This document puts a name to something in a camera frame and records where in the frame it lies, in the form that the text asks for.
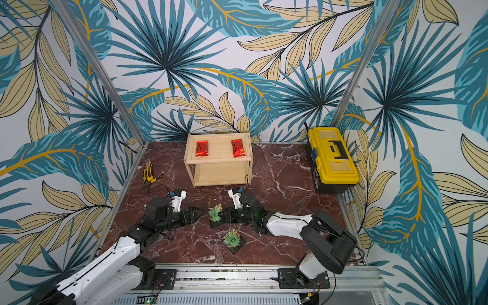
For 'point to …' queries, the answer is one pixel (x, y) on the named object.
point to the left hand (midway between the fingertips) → (200, 215)
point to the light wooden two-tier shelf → (219, 168)
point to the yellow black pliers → (146, 183)
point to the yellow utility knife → (148, 173)
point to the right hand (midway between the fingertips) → (218, 214)
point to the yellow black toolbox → (333, 167)
